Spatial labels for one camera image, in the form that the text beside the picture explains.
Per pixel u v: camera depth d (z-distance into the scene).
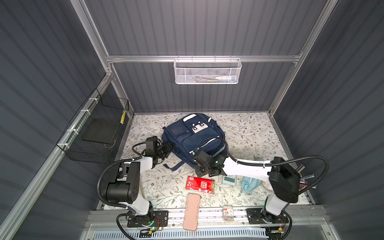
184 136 0.96
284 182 0.45
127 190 0.45
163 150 0.84
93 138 0.70
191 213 0.74
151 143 0.74
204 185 0.84
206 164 0.63
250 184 0.80
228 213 0.73
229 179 0.85
